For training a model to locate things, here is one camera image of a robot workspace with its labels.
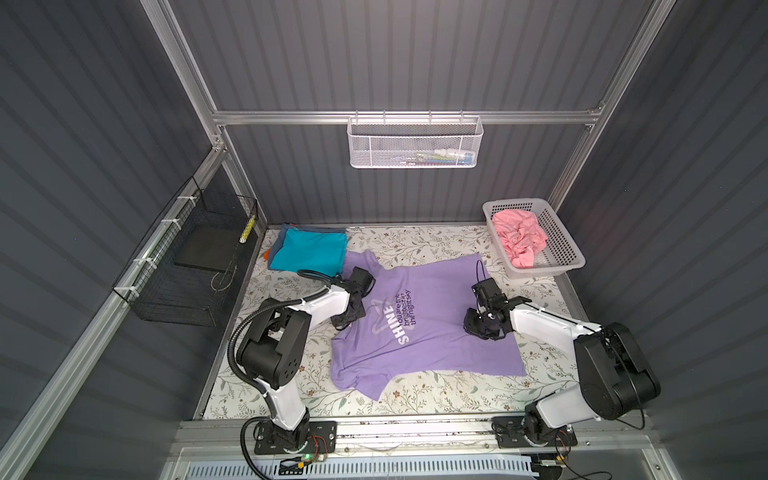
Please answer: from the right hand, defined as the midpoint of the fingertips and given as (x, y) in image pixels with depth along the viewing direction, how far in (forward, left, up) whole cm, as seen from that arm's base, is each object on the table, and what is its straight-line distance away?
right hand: (470, 329), depth 91 cm
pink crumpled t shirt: (+36, -24, +3) cm, 44 cm away
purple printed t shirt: (0, +18, 0) cm, 18 cm away
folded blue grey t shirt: (+33, +66, +7) cm, 74 cm away
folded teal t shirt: (+27, +53, +7) cm, 60 cm away
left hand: (+5, +38, +1) cm, 39 cm away
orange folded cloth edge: (+29, +72, +2) cm, 77 cm away
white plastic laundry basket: (+27, -36, +3) cm, 45 cm away
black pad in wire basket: (+10, +71, +30) cm, 77 cm away
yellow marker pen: (+17, +64, +28) cm, 72 cm away
